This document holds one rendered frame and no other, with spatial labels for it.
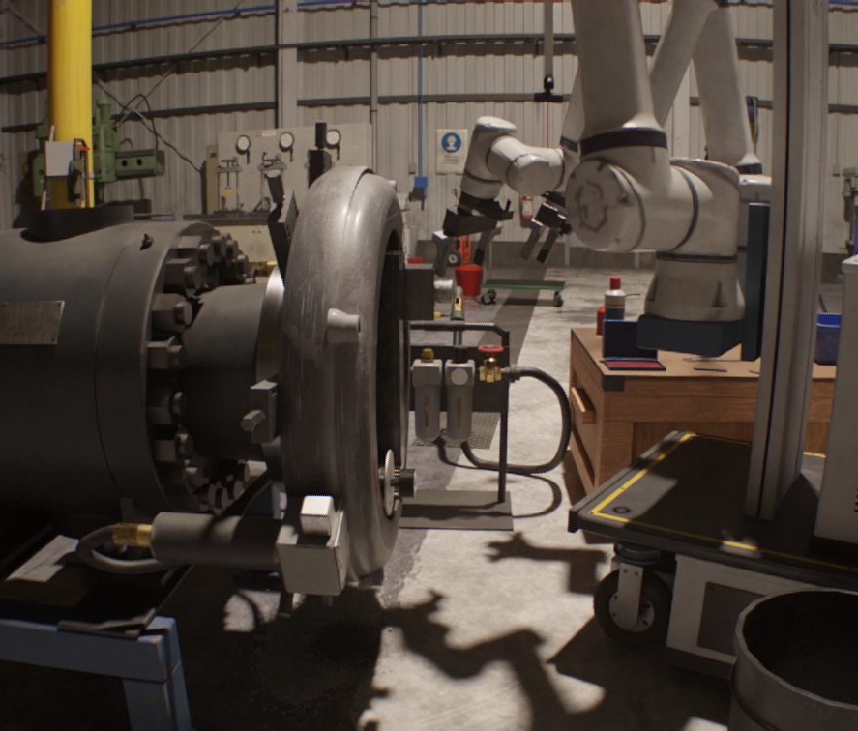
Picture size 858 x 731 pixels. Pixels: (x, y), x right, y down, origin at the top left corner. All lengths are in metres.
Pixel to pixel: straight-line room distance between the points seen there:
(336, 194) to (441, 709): 0.94
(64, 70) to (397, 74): 8.14
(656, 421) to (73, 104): 3.91
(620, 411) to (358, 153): 6.13
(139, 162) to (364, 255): 11.77
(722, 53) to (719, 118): 0.17
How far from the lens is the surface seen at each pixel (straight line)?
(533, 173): 1.52
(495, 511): 2.35
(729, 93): 2.05
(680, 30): 1.94
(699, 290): 1.39
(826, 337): 2.46
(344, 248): 1.14
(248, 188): 8.58
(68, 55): 5.03
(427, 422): 2.25
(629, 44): 1.34
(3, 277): 1.45
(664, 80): 1.91
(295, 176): 8.27
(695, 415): 2.17
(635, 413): 2.13
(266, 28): 13.30
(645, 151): 1.28
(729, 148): 2.04
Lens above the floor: 0.91
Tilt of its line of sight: 12 degrees down
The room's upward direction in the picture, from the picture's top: straight up
